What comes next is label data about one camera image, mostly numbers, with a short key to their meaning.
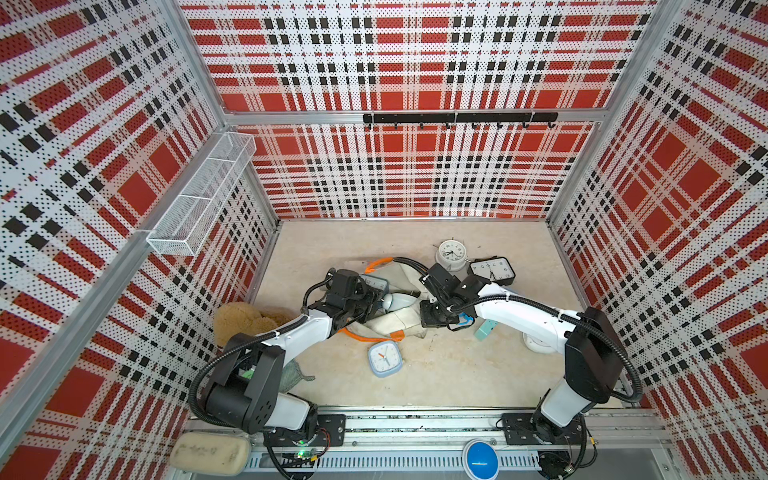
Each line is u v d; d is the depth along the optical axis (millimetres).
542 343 493
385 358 839
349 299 734
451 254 1057
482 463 692
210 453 675
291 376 824
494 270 1024
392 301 862
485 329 853
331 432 737
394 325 832
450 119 889
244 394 427
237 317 718
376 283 991
